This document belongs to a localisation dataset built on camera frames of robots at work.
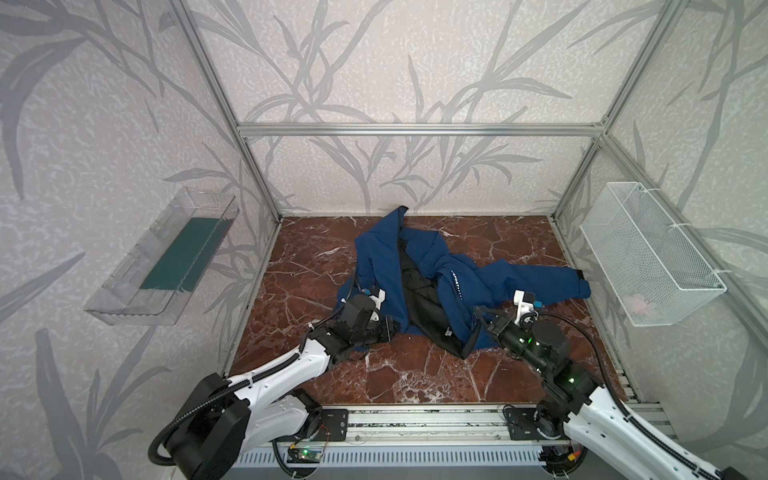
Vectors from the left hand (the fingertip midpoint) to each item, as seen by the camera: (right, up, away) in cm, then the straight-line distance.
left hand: (405, 319), depth 81 cm
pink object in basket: (+56, +7, -9) cm, 57 cm away
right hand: (+18, +6, -7) cm, 20 cm away
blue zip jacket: (+13, +4, +6) cm, 15 cm away
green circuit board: (-24, -30, -11) cm, 40 cm away
